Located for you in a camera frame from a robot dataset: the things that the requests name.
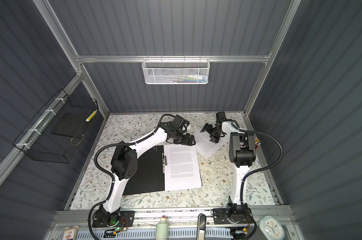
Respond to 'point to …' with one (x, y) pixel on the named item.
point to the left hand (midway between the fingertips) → (191, 141)
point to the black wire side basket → (54, 133)
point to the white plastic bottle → (162, 229)
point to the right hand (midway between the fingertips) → (206, 135)
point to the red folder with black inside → (148, 178)
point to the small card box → (70, 233)
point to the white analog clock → (271, 228)
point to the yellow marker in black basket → (88, 119)
